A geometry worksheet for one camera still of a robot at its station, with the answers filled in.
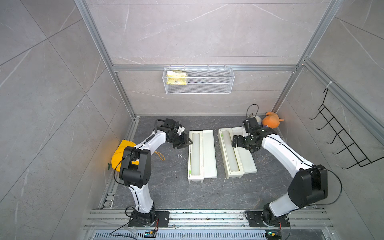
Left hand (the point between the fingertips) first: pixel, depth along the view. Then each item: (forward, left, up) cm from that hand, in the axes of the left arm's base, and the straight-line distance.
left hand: (191, 141), depth 90 cm
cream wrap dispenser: (-9, -6, -4) cm, 11 cm away
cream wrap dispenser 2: (-12, -27, -4) cm, 30 cm away
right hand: (-4, -29, +2) cm, 29 cm away
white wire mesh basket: (+38, -6, +18) cm, 43 cm away
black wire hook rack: (-19, -69, +21) cm, 75 cm away
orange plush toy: (+21, -60, -5) cm, 64 cm away
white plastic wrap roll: (-7, -2, -4) cm, 9 cm away
